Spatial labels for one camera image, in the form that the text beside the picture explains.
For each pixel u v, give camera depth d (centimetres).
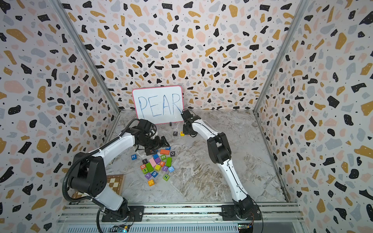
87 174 45
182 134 103
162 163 91
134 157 93
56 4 68
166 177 84
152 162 92
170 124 112
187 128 94
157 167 88
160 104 106
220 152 65
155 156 94
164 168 89
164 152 97
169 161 92
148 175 86
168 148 98
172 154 95
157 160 93
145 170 88
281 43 86
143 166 90
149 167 90
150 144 76
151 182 83
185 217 73
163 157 94
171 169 89
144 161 92
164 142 82
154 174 86
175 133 106
